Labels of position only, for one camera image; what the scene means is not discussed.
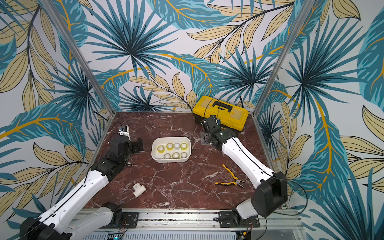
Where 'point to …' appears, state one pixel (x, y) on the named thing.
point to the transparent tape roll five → (169, 146)
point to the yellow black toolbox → (229, 115)
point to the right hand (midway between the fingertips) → (214, 135)
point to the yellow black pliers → (236, 182)
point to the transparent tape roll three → (184, 146)
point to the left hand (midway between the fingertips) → (132, 140)
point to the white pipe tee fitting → (138, 189)
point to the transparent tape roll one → (161, 149)
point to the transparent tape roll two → (177, 146)
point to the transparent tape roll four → (183, 154)
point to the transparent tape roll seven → (175, 155)
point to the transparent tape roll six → (167, 156)
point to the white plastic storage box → (158, 157)
